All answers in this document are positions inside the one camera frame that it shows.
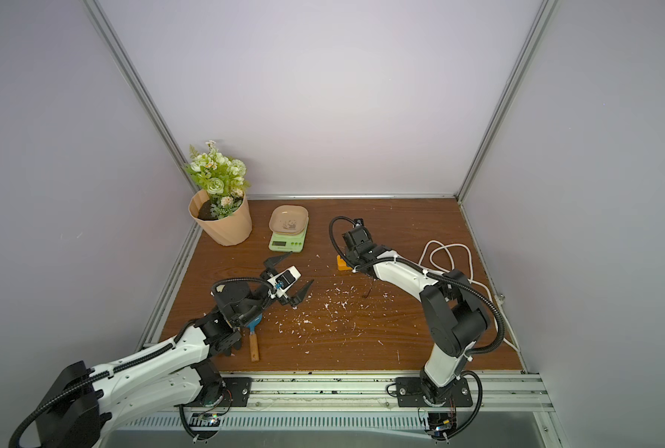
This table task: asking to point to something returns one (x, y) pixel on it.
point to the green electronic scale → (287, 243)
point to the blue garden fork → (254, 342)
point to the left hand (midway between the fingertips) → (301, 264)
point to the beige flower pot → (227, 230)
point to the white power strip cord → (441, 244)
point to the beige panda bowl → (289, 219)
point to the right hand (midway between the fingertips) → (357, 247)
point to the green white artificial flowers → (222, 178)
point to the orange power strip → (342, 265)
